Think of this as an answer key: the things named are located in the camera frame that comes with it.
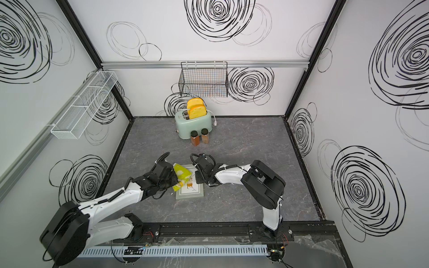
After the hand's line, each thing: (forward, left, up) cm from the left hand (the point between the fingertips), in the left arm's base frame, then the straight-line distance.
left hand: (177, 178), depth 86 cm
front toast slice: (+34, -8, +16) cm, 38 cm away
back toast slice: (+39, -5, +19) cm, 44 cm away
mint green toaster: (+30, 0, +8) cm, 31 cm away
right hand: (+3, -11, -4) cm, 12 cm away
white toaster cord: (+40, -18, +1) cm, 44 cm away
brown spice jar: (+26, -13, +4) cm, 29 cm away
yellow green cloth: (+1, -2, +1) cm, 3 cm away
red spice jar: (+24, -7, +4) cm, 25 cm away
